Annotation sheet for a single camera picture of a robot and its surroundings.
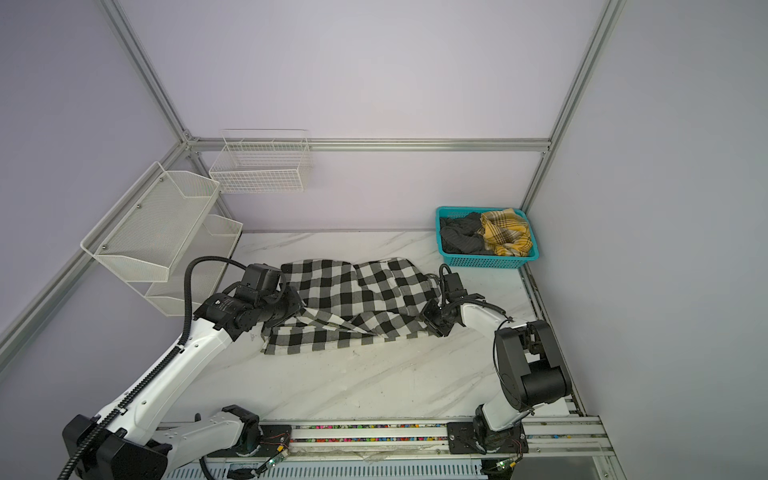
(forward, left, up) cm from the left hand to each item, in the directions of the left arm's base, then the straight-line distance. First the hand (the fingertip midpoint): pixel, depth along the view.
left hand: (300, 305), depth 77 cm
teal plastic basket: (+26, -56, -13) cm, 63 cm away
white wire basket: (+46, +19, +14) cm, 52 cm away
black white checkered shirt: (+11, -8, -17) cm, 22 cm away
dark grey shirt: (+37, -49, -10) cm, 62 cm away
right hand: (+4, -32, -15) cm, 36 cm away
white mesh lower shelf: (+31, +37, -6) cm, 48 cm away
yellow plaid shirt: (+34, -65, -6) cm, 73 cm away
